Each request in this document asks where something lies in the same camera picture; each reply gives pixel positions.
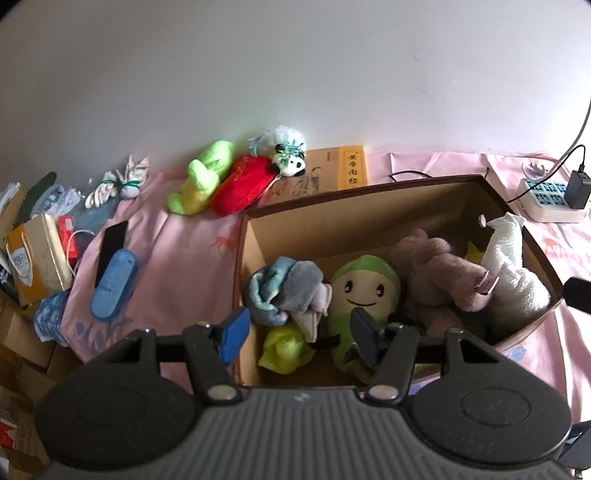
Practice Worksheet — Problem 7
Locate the thin black cable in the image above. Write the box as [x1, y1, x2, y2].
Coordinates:
[388, 171, 444, 183]

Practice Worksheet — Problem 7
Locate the grey blue cloth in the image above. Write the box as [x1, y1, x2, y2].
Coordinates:
[74, 196, 118, 236]

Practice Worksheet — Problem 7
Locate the kraft paper bag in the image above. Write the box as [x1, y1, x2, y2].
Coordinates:
[6, 213, 75, 308]

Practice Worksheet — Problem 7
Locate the dark green insole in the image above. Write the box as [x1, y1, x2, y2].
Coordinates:
[18, 172, 57, 220]

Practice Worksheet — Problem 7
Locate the brown teddy bear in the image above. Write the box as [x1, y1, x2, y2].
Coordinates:
[388, 229, 502, 340]

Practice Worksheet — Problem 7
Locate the white sock bundle green tie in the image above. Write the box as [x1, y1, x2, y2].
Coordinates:
[113, 154, 151, 199]

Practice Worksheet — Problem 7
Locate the red packet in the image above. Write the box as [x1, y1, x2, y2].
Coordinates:
[58, 216, 77, 254]

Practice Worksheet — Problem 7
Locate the black charger adapter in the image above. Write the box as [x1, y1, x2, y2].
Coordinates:
[567, 171, 591, 210]

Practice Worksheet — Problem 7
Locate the pile of papers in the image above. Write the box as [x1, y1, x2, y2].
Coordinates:
[0, 182, 21, 241]

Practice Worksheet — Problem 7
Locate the blue patterned cloth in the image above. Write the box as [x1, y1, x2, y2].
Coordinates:
[33, 291, 72, 344]

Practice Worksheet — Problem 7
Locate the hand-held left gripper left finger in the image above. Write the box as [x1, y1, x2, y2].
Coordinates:
[108, 307, 252, 407]

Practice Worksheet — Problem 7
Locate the stack of cardboard boxes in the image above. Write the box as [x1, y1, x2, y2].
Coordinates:
[0, 295, 84, 462]

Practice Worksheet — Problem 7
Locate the blue glasses case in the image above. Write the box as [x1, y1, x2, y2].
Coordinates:
[90, 249, 139, 321]

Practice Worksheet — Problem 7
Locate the yellow and brown book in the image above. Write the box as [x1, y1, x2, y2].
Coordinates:
[263, 145, 370, 204]

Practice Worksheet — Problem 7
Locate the lime green cloth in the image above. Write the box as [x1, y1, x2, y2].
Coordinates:
[257, 323, 317, 376]

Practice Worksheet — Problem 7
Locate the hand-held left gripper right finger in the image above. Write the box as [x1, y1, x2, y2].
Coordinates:
[349, 308, 499, 407]

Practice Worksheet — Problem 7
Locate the green smiling plush toy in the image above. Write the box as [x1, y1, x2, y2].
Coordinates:
[328, 255, 402, 384]

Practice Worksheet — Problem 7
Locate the lime green plush toy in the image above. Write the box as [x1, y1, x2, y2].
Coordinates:
[166, 140, 235, 215]

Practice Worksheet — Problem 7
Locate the white cable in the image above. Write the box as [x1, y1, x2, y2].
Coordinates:
[67, 229, 95, 273]

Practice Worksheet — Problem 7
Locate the white power strip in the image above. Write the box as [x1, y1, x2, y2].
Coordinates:
[517, 178, 591, 223]

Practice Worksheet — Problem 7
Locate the brown cardboard box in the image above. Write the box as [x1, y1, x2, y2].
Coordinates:
[233, 174, 565, 388]

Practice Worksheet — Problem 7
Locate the flat black phone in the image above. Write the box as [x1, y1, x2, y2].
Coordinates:
[95, 220, 130, 289]

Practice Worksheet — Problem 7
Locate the white panda plush toy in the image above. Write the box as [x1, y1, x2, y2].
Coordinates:
[249, 126, 308, 177]

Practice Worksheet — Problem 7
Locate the white glove bundle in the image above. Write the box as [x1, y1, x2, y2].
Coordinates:
[84, 171, 122, 207]

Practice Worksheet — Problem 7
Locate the clear plastic bag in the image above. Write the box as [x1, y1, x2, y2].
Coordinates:
[39, 185, 88, 217]

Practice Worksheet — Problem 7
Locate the grey and teal cloth bundle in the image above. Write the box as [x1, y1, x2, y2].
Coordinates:
[245, 257, 333, 344]

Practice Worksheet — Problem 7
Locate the black cup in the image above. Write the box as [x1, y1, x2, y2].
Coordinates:
[0, 265, 19, 301]

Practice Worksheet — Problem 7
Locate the white towel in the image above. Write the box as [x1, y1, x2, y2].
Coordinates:
[480, 212, 552, 330]

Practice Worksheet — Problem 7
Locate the red plush toy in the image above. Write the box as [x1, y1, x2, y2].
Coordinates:
[210, 154, 282, 217]

